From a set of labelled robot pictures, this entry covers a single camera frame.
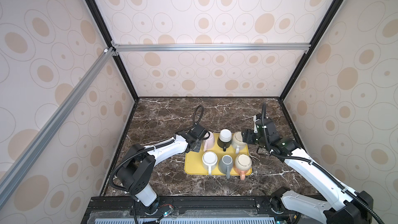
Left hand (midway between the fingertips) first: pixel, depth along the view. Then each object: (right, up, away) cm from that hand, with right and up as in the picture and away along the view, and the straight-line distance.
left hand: (197, 142), depth 89 cm
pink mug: (+7, 0, -1) cm, 7 cm away
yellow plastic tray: (-2, -12, -1) cm, 13 cm away
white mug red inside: (+7, -8, -7) cm, 13 cm away
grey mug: (+15, -9, -11) cm, 21 cm away
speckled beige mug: (+23, 0, -2) cm, 23 cm away
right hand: (+26, +7, -9) cm, 29 cm away
